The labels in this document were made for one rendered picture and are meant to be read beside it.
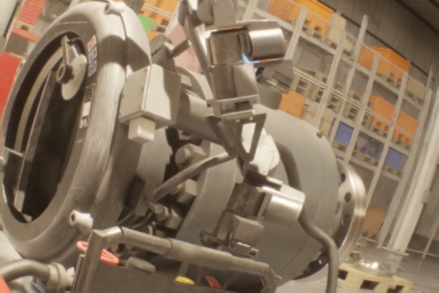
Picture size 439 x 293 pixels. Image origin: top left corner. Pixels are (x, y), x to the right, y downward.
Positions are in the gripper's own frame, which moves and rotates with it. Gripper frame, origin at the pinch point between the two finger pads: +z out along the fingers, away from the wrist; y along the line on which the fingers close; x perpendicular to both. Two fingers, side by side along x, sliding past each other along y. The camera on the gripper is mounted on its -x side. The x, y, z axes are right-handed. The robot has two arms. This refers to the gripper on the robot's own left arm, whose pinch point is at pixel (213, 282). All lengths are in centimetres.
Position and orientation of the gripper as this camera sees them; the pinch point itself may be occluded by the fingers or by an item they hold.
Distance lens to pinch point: 136.1
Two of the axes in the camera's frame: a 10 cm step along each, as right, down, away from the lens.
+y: 9.2, 3.5, 1.8
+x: -1.8, -0.4, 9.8
